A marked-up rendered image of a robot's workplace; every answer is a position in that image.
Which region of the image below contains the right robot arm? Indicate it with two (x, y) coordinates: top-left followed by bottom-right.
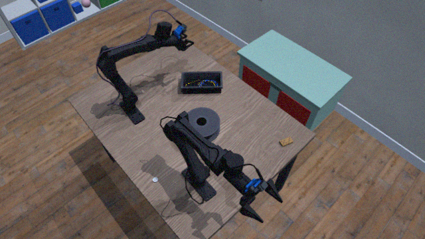
(163, 111), (268, 201)

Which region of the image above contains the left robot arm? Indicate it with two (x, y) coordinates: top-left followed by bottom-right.
(97, 21), (172, 125)

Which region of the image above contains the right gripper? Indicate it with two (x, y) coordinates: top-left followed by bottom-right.
(233, 174), (283, 223)

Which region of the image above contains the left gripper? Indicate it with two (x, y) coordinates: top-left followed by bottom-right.
(169, 25), (194, 51)

